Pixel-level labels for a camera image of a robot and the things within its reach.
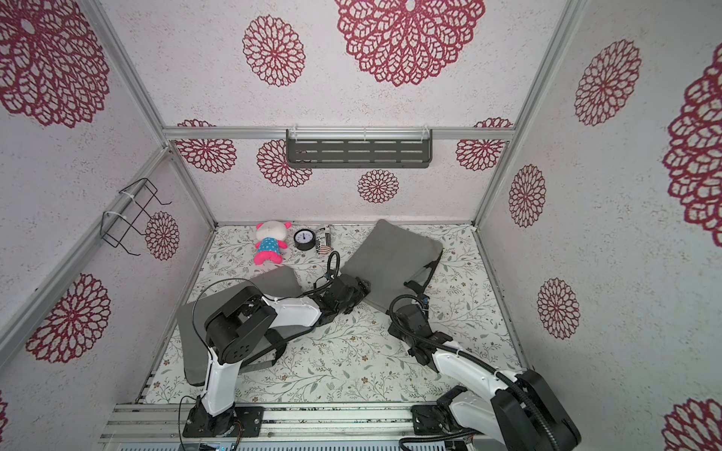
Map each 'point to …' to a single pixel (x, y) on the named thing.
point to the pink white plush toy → (270, 236)
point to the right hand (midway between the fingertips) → (394, 318)
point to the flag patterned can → (323, 244)
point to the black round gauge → (305, 240)
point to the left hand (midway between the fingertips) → (367, 289)
